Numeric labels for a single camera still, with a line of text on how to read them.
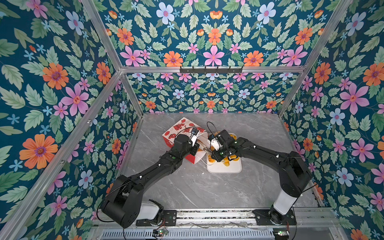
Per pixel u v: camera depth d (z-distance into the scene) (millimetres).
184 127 958
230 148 657
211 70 929
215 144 787
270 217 664
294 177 461
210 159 908
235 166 923
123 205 414
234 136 1014
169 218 735
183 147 653
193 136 723
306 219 746
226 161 908
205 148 905
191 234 766
